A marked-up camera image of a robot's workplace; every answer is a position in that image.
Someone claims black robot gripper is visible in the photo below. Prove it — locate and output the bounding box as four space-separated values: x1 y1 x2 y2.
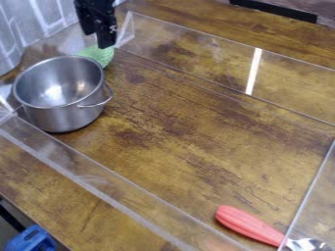
73 0 117 49

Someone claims clear acrylic barrier wall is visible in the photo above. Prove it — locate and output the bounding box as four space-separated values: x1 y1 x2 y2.
0 8 335 251

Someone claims white patterned curtain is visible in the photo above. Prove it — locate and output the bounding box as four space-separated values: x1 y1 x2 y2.
0 0 128 76

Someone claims silver steel pot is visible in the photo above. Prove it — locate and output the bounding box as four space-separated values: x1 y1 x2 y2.
13 56 112 132

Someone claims green knitted object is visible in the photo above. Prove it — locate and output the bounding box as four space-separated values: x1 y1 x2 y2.
77 45 113 68

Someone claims red handled metal spoon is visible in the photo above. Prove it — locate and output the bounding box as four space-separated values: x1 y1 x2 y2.
215 205 335 251

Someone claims blue plastic object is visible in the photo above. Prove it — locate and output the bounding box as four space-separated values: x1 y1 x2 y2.
4 225 56 251

